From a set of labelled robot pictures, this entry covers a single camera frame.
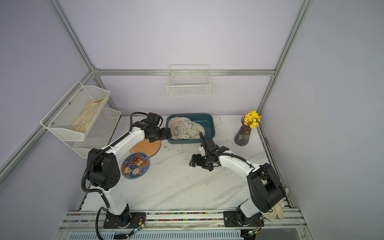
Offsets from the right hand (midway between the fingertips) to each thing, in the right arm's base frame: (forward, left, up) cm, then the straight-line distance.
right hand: (193, 166), depth 85 cm
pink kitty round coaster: (+38, +13, -2) cm, 41 cm away
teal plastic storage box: (+40, -11, -2) cm, 41 cm away
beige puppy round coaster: (+33, -6, -6) cm, 34 cm away
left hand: (+17, +18, +5) cm, 25 cm away
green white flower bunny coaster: (+31, +5, -4) cm, 32 cm away
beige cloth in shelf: (+15, +57, +24) cm, 64 cm away
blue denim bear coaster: (+5, +37, -6) cm, 38 cm away
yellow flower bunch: (+20, -35, +17) cm, 44 cm away
